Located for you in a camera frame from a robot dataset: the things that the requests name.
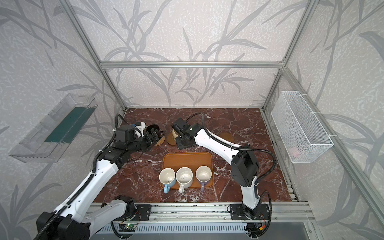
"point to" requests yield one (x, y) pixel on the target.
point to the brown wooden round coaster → (170, 139)
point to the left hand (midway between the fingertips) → (163, 132)
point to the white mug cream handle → (185, 177)
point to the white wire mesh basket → (303, 137)
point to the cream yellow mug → (175, 134)
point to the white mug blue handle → (167, 177)
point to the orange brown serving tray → (191, 160)
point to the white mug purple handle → (203, 174)
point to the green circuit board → (127, 227)
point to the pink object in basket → (295, 152)
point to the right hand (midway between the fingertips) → (182, 139)
